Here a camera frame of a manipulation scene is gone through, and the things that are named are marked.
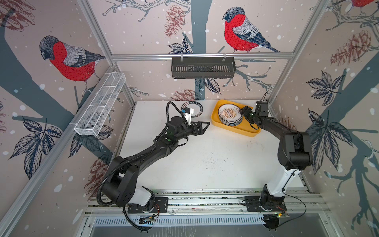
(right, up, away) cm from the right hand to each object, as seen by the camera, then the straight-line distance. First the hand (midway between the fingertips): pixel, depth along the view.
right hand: (242, 112), depth 98 cm
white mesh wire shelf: (-85, +4, -19) cm, 87 cm away
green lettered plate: (-30, +3, +20) cm, 36 cm away
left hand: (-27, -6, -22) cm, 35 cm away
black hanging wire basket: (-27, +33, +6) cm, 43 cm away
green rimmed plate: (-7, -7, +5) cm, 12 cm away
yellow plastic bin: (+3, -11, +4) cm, 12 cm away
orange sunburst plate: (-7, -2, +9) cm, 11 cm away
